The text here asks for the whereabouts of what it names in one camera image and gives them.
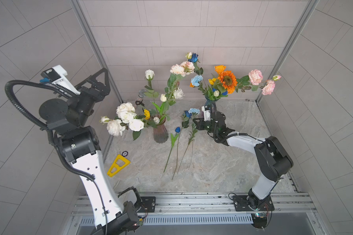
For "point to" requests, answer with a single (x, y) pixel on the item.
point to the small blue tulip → (177, 130)
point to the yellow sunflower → (212, 81)
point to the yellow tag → (116, 166)
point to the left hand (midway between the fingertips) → (108, 73)
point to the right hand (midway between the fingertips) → (192, 119)
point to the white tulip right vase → (216, 93)
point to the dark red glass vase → (161, 133)
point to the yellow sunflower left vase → (146, 114)
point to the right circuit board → (260, 220)
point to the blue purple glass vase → (211, 104)
